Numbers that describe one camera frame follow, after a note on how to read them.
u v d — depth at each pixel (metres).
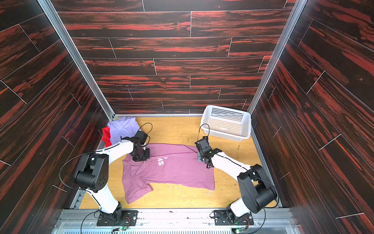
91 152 0.51
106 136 1.02
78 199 0.82
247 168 0.47
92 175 0.48
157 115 1.26
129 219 0.71
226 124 1.15
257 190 0.43
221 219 0.73
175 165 0.93
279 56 0.83
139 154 0.80
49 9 0.67
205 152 0.69
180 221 0.73
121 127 1.06
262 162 0.99
